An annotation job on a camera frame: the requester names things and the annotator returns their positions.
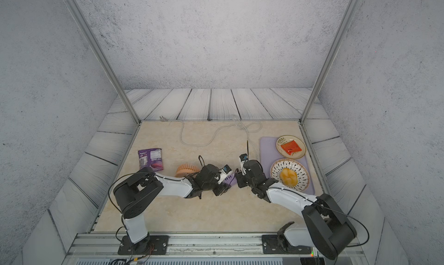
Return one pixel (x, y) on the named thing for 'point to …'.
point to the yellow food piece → (289, 177)
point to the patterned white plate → (301, 169)
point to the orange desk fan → (185, 169)
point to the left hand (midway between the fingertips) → (229, 183)
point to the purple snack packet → (151, 158)
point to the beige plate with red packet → (286, 139)
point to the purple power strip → (230, 180)
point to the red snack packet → (291, 147)
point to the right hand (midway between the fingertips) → (239, 173)
